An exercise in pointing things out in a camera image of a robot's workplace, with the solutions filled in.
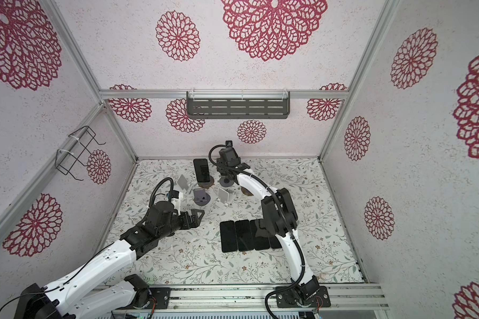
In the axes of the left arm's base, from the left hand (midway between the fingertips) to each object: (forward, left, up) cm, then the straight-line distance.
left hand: (195, 215), depth 80 cm
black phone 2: (-2, -13, -16) cm, 21 cm away
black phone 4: (-12, -30, +1) cm, 33 cm away
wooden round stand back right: (+22, -22, -15) cm, 34 cm away
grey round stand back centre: (+28, -11, -14) cm, 33 cm away
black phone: (+34, +2, -9) cm, 35 cm away
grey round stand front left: (+15, +1, -10) cm, 18 cm away
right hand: (+32, -12, +1) cm, 34 cm away
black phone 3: (-7, -26, -12) cm, 30 cm away
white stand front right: (+17, -10, -13) cm, 23 cm away
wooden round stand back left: (+27, -1, -14) cm, 30 cm away
